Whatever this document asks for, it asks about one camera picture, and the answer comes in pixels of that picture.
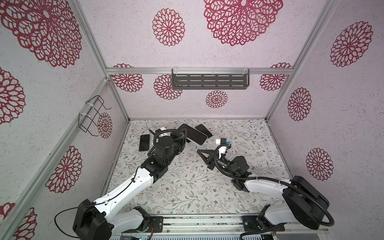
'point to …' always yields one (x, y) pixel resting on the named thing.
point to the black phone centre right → (204, 130)
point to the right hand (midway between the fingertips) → (198, 150)
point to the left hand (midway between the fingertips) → (187, 130)
